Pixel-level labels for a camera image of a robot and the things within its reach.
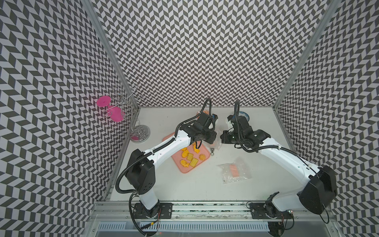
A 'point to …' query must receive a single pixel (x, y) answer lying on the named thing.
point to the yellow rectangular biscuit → (194, 162)
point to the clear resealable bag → (217, 142)
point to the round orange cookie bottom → (202, 156)
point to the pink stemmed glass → (115, 112)
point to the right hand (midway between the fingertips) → (221, 139)
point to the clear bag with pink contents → (238, 170)
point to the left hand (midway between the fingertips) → (213, 137)
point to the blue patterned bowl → (242, 113)
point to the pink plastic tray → (196, 148)
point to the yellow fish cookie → (184, 163)
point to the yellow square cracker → (190, 156)
